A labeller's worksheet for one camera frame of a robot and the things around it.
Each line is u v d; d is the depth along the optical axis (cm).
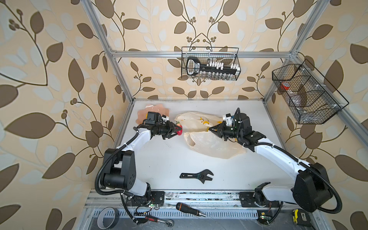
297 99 79
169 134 80
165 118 85
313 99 72
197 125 101
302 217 67
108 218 70
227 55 91
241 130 63
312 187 40
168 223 67
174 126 81
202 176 82
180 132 84
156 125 74
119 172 44
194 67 85
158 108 112
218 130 70
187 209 69
